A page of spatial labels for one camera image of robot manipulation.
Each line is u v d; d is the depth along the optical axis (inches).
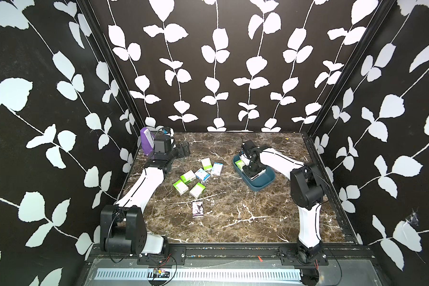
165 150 25.5
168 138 26.5
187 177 37.6
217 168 39.8
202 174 38.5
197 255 29.5
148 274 28.6
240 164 39.4
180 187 36.6
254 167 32.6
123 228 16.6
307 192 21.2
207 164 39.9
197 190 35.9
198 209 33.3
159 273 27.6
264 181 38.0
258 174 38.4
